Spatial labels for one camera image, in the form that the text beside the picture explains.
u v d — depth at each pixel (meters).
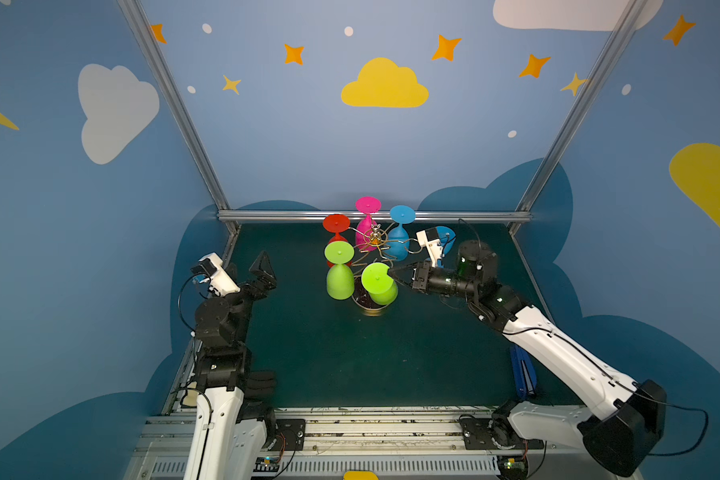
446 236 0.65
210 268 0.55
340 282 0.80
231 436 0.46
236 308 0.50
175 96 0.83
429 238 0.65
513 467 0.73
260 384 0.83
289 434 0.74
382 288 0.67
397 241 0.86
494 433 0.67
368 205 0.86
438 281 0.61
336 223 0.82
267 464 0.72
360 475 0.70
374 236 0.78
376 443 0.74
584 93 0.84
